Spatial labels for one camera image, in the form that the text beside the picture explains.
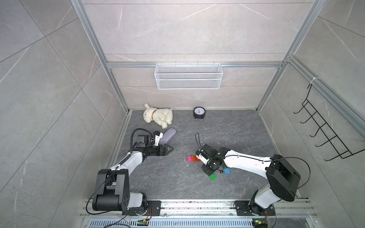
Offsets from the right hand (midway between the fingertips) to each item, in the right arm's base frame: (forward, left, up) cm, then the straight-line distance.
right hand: (207, 168), depth 85 cm
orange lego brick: (+6, +8, +2) cm, 10 cm away
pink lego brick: (+6, +11, +1) cm, 13 cm away
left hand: (+12, +24, +7) cm, 27 cm away
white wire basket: (+57, +10, +28) cm, 65 cm away
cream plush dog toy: (+35, +30, +9) cm, 47 cm away
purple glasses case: (+24, +26, +1) cm, 35 cm away
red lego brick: (+3, +6, +7) cm, 10 cm away
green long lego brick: (-5, -3, -1) cm, 6 cm away
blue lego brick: (-1, -12, -1) cm, 12 cm away
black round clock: (+47, +1, +1) cm, 47 cm away
